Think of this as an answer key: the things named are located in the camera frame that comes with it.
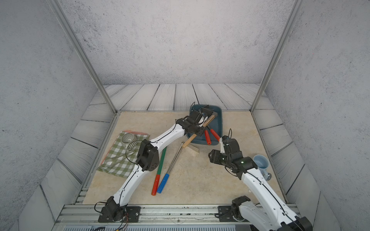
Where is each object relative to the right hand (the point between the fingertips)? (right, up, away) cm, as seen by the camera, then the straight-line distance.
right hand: (214, 155), depth 79 cm
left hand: (-3, +13, +19) cm, 23 cm away
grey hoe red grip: (-1, +8, +14) cm, 16 cm away
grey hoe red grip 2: (+4, +9, +17) cm, 20 cm away
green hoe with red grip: (-32, -14, +6) cm, 36 cm away
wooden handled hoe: (+5, +23, +25) cm, 35 cm away
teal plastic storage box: (+7, +15, +30) cm, 34 cm away
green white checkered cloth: (-57, -7, +14) cm, 59 cm away
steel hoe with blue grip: (-27, -15, +6) cm, 32 cm away
